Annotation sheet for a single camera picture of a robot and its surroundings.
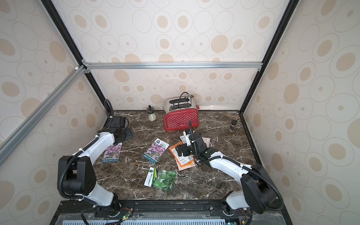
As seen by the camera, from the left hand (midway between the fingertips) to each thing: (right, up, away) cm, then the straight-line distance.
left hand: (132, 133), depth 91 cm
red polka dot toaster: (+30, +15, +5) cm, 34 cm away
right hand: (+36, -7, -4) cm, 37 cm away
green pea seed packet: (+22, -27, -8) cm, 36 cm away
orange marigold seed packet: (+33, -19, -1) cm, 38 cm away
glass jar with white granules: (+8, +16, +15) cm, 24 cm away
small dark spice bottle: (+70, +7, +11) cm, 71 cm away
